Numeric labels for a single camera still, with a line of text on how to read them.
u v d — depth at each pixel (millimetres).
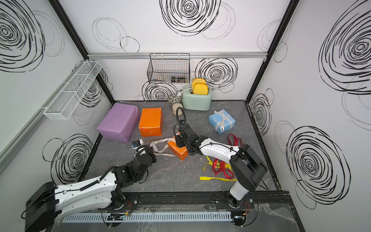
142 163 581
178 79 874
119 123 922
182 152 831
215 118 998
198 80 1043
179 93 1067
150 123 933
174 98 1196
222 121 965
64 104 723
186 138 666
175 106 1084
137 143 685
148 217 963
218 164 846
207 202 761
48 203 417
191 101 1084
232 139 970
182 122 809
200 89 1014
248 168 444
